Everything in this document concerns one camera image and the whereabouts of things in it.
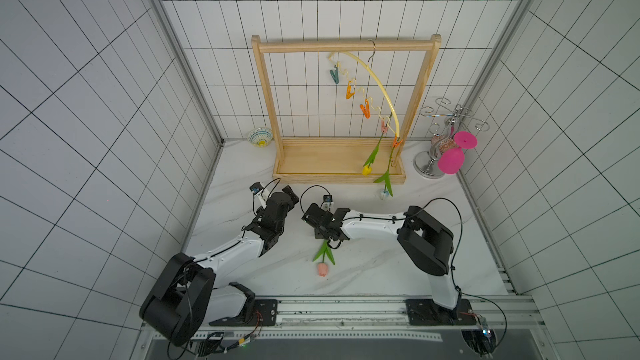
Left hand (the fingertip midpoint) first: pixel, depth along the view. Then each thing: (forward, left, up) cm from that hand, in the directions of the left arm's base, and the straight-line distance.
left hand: (281, 196), depth 89 cm
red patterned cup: (+22, -64, +5) cm, 68 cm away
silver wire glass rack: (+22, -63, -7) cm, 67 cm away
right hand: (-9, -13, -10) cm, 19 cm away
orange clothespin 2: (+22, -30, +23) cm, 44 cm away
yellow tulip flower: (+13, -33, 0) cm, 35 cm away
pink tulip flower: (-23, -16, -7) cm, 28 cm away
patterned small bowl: (+37, +16, -6) cm, 41 cm away
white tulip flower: (+8, -39, +2) cm, 40 cm away
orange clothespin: (+29, -25, +24) cm, 45 cm away
